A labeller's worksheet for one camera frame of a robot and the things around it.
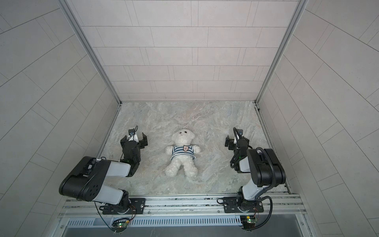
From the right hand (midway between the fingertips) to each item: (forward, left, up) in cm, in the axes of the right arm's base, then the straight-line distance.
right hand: (234, 135), depth 94 cm
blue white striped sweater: (-11, +33, +5) cm, 35 cm away
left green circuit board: (-43, +61, 0) cm, 74 cm away
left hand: (+3, +60, +7) cm, 60 cm away
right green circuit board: (-45, +3, -5) cm, 45 cm away
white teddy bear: (-3, +33, +6) cm, 34 cm away
